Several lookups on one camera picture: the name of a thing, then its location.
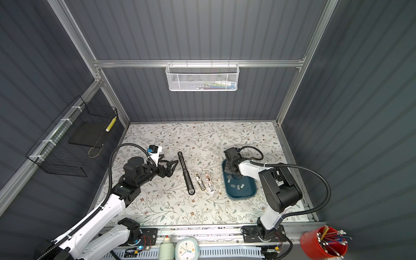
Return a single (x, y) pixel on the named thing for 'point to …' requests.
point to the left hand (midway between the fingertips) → (170, 158)
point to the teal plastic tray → (235, 188)
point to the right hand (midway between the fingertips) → (232, 168)
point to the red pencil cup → (323, 242)
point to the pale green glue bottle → (166, 249)
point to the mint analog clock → (187, 248)
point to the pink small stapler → (210, 185)
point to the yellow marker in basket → (108, 128)
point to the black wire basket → (69, 145)
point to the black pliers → (169, 163)
